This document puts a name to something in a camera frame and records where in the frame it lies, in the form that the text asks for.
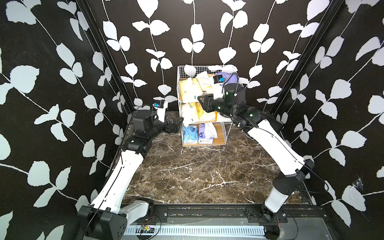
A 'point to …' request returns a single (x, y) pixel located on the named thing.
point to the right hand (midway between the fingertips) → (199, 94)
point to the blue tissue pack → (190, 134)
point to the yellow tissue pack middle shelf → (204, 116)
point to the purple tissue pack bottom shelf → (202, 138)
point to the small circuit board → (146, 229)
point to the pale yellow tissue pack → (192, 112)
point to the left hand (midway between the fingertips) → (176, 114)
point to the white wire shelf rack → (220, 129)
